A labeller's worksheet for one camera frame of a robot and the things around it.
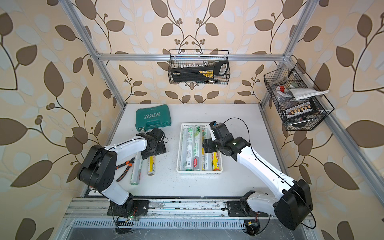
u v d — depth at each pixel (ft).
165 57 2.94
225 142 1.92
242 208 2.18
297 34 2.60
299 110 2.22
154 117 3.50
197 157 2.76
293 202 1.25
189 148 2.91
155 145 2.32
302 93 2.05
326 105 2.07
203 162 2.84
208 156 2.89
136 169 2.77
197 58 2.98
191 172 2.73
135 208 2.41
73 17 2.45
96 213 2.43
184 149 2.98
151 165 2.83
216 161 2.84
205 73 2.70
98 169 1.51
